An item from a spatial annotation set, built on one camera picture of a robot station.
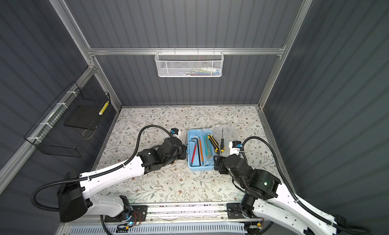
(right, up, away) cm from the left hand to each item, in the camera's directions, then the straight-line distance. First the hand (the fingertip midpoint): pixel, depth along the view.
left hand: (187, 148), depth 78 cm
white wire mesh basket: (-4, +56, +34) cm, 66 cm away
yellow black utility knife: (+15, +1, +11) cm, 19 cm away
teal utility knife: (+11, -1, +11) cm, 16 cm away
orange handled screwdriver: (+19, 0, +6) cm, 20 cm away
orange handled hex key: (+8, -9, +15) cm, 19 cm away
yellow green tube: (-46, +21, +4) cm, 51 cm away
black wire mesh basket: (-58, +12, -6) cm, 59 cm away
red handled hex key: (+3, -6, +17) cm, 18 cm away
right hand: (+16, -4, -8) cm, 18 cm away
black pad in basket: (-54, +16, 0) cm, 56 cm away
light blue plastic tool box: (+5, -12, +13) cm, 18 cm away
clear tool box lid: (+28, +5, +25) cm, 37 cm away
